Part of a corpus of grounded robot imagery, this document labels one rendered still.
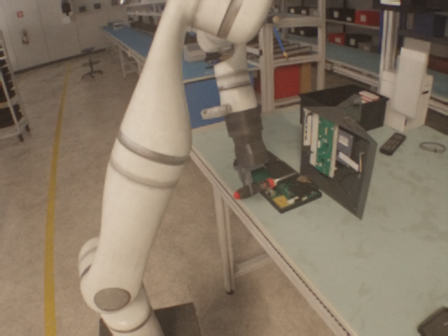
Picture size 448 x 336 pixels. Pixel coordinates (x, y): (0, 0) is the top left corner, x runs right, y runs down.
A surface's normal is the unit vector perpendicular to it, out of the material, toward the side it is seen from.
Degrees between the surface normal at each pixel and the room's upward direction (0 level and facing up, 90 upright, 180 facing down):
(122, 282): 88
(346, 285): 0
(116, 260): 81
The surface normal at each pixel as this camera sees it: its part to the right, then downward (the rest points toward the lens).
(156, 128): 0.18, 0.27
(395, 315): -0.07, -0.85
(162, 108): 0.48, 0.18
